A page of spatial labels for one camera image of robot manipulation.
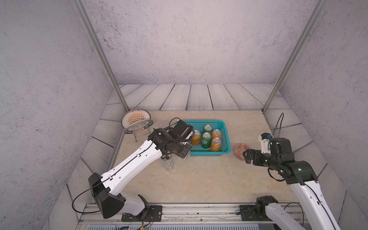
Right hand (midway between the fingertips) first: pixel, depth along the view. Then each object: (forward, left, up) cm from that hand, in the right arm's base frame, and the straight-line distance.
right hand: (253, 154), depth 71 cm
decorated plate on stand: (+29, +68, -7) cm, 75 cm away
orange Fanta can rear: (+21, +14, -11) cm, 27 cm away
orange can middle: (+18, +27, -13) cm, 35 cm away
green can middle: (+16, +21, -12) cm, 29 cm away
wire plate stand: (+30, +68, -16) cm, 76 cm away
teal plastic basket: (+25, +26, -8) cm, 36 cm away
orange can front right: (+12, +16, -12) cm, 23 cm away
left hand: (+2, +33, +1) cm, 33 cm away
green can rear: (+24, +19, -11) cm, 33 cm away
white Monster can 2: (-4, +31, +6) cm, 32 cm away
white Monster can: (0, +43, -9) cm, 44 cm away
